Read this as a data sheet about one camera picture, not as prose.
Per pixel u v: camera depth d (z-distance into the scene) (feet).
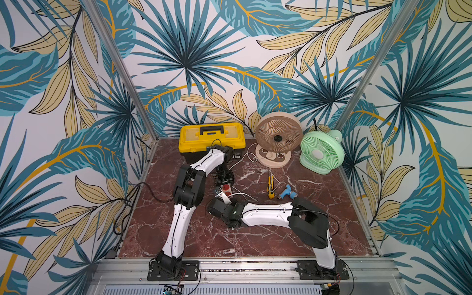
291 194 3.04
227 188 3.10
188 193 1.98
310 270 2.40
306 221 1.72
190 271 2.37
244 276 2.40
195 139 3.18
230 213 2.12
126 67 2.86
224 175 2.76
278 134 2.94
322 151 2.82
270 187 3.12
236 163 3.49
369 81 2.96
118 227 2.79
